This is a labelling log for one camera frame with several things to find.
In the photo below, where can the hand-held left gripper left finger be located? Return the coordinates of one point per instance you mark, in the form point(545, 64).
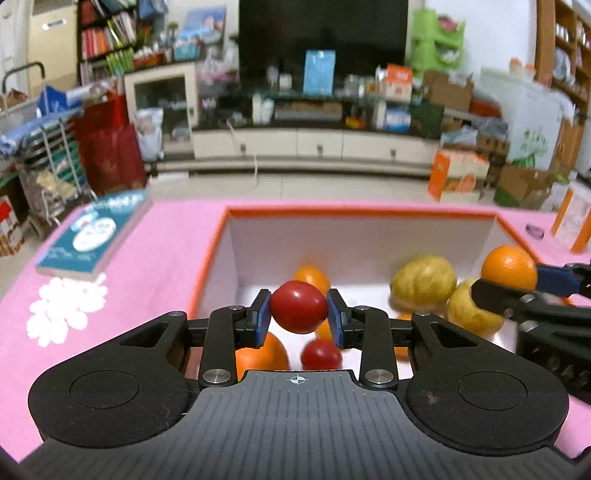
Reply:
point(261, 318)

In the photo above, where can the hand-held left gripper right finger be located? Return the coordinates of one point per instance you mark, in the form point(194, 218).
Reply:
point(336, 318)

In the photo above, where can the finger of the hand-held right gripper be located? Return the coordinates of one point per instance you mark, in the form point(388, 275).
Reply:
point(498, 297)
point(554, 279)

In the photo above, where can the orange kumquat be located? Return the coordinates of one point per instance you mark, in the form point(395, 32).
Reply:
point(316, 275)
point(401, 351)
point(323, 334)
point(268, 355)

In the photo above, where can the large orange tangerine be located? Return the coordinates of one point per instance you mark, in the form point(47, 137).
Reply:
point(508, 267)

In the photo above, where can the yellow passion fruit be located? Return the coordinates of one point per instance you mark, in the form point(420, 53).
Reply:
point(464, 314)
point(422, 282)

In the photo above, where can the red cherry tomato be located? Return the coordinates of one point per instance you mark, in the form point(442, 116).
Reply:
point(321, 355)
point(298, 307)

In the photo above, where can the orange cardboard box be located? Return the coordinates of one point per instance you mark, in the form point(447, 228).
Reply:
point(360, 240)

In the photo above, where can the small orange-white carton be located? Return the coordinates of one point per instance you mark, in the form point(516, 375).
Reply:
point(575, 217)

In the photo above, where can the open cardboard box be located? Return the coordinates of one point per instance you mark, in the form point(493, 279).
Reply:
point(521, 184)

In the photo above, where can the pink flower-print tablecloth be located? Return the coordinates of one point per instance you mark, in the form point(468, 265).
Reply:
point(152, 258)

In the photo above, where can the large orange-white carton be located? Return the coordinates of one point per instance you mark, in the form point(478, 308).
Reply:
point(457, 177)

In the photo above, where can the white television stand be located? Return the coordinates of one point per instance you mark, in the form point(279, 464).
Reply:
point(277, 143)

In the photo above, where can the teal paperback book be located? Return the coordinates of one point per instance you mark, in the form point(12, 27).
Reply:
point(92, 235)

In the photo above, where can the dark green bag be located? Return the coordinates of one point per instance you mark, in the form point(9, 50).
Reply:
point(427, 120)

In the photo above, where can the blue-white tissue box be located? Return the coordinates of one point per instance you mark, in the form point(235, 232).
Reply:
point(397, 117)

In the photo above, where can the brown cardboard box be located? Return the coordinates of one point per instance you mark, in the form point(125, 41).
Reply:
point(450, 90)

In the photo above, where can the white patterned pouch bag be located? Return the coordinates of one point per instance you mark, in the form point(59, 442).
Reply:
point(150, 134)

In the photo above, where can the red gift bag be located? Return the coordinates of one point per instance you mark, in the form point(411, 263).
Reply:
point(111, 152)

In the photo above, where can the wooden shelf unit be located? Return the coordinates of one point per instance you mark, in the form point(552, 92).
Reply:
point(563, 46)

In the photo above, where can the orange-white snack box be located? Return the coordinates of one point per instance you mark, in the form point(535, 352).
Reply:
point(398, 83)

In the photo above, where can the light blue card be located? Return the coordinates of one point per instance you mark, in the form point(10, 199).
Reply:
point(319, 71)

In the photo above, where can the green stacking shelf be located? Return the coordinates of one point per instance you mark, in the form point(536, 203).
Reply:
point(434, 41)

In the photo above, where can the metal shopping trolley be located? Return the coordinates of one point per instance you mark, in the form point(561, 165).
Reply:
point(51, 157)

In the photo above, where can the white glass-door cabinet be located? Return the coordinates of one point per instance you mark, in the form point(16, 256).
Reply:
point(161, 69)

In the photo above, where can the red-white cartons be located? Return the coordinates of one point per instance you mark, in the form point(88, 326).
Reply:
point(7, 221)

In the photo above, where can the teal basket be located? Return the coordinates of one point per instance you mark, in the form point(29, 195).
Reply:
point(187, 50)

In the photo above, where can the black television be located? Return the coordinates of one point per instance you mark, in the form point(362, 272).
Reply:
point(323, 27)

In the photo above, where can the blue bag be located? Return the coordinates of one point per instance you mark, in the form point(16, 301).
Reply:
point(51, 99)

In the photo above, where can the dark bookshelf with books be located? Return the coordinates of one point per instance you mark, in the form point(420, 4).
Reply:
point(106, 37)

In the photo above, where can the beige standing air conditioner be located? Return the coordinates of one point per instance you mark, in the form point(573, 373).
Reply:
point(51, 41)

